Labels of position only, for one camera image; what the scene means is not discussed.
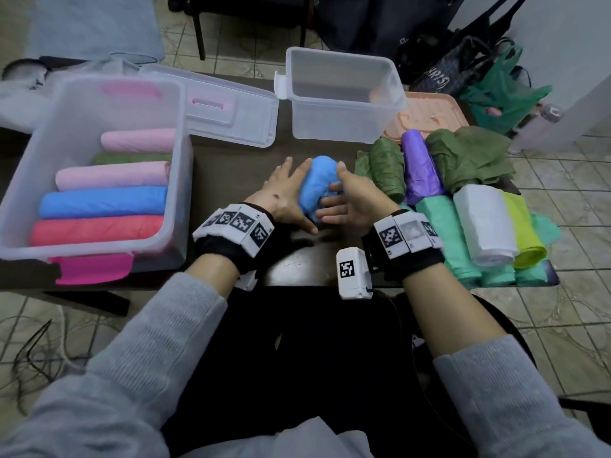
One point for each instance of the person's right hand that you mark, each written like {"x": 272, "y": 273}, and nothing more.
{"x": 363, "y": 202}

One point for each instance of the person's left hand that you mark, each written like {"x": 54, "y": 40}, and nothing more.
{"x": 281, "y": 197}

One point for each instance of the olive green bag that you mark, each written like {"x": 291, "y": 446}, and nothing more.
{"x": 131, "y": 158}
{"x": 386, "y": 169}
{"x": 472, "y": 157}

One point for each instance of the purple bag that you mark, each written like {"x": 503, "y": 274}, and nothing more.
{"x": 422, "y": 166}

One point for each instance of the small clear plastic bin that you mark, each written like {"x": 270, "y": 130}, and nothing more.
{"x": 343, "y": 123}

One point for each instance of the white bag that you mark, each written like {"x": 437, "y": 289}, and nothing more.
{"x": 484, "y": 224}

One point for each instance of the pink plastic bag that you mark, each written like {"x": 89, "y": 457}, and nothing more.
{"x": 138, "y": 140}
{"x": 112, "y": 176}

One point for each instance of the yellow-green bag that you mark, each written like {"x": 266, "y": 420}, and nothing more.
{"x": 525, "y": 228}

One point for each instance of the red plastic bag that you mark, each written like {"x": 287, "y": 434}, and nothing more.
{"x": 95, "y": 231}

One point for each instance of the translucent zipper bag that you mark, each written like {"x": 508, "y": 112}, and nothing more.
{"x": 19, "y": 104}

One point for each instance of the person's right forearm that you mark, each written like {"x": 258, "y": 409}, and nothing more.
{"x": 453, "y": 319}

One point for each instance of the person's left forearm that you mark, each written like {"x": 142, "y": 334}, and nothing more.
{"x": 129, "y": 362}

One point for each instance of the person's black trousers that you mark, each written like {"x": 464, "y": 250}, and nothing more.
{"x": 315, "y": 357}

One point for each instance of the black left wristband with markers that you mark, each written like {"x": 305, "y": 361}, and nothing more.
{"x": 224, "y": 252}

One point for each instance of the black wristband with markers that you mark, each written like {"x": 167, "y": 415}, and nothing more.
{"x": 224, "y": 252}
{"x": 415, "y": 262}

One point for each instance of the black right wristband with markers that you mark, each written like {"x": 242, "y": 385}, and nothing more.
{"x": 415, "y": 262}

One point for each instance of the dark patterned bag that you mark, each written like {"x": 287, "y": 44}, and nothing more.
{"x": 448, "y": 71}

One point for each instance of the green plastic bag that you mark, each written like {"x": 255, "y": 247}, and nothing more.
{"x": 506, "y": 95}

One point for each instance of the black chair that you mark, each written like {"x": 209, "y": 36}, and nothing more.
{"x": 238, "y": 4}

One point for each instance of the black round stool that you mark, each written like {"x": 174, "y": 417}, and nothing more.
{"x": 515, "y": 333}

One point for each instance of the blue-grey floor mat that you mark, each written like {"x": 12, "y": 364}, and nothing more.
{"x": 95, "y": 23}

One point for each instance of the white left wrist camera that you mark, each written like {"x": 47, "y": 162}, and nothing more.
{"x": 248, "y": 281}

